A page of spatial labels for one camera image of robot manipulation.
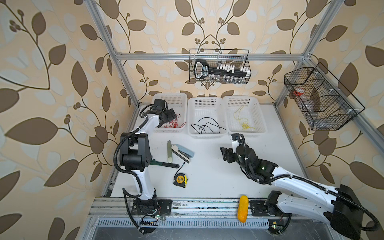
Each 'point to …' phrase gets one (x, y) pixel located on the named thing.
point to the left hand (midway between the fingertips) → (170, 115)
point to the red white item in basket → (299, 91)
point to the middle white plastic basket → (198, 107)
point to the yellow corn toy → (242, 208)
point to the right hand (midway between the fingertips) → (227, 147)
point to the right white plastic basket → (244, 115)
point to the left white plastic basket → (178, 102)
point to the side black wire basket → (323, 102)
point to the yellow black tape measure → (181, 180)
